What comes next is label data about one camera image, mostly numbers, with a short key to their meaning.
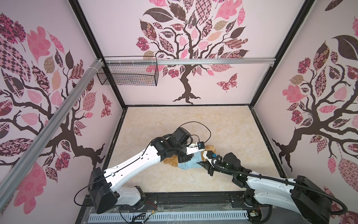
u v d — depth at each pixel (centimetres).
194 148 61
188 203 75
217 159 70
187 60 93
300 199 42
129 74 122
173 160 76
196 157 71
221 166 68
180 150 59
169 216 70
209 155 64
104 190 38
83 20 71
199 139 101
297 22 74
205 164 70
